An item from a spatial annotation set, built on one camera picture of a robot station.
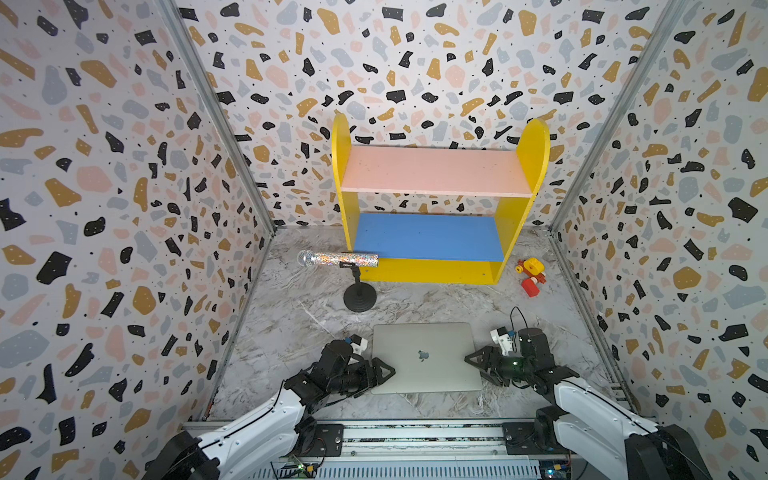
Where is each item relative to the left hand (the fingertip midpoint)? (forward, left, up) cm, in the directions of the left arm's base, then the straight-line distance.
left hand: (392, 377), depth 79 cm
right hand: (+3, -22, -1) cm, 22 cm away
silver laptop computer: (+6, -10, -3) cm, 12 cm away
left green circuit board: (-19, +22, -7) cm, 30 cm away
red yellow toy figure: (+36, -49, 0) cm, 61 cm away
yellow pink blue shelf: (+65, -18, -1) cm, 67 cm away
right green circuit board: (-20, -39, -6) cm, 44 cm away
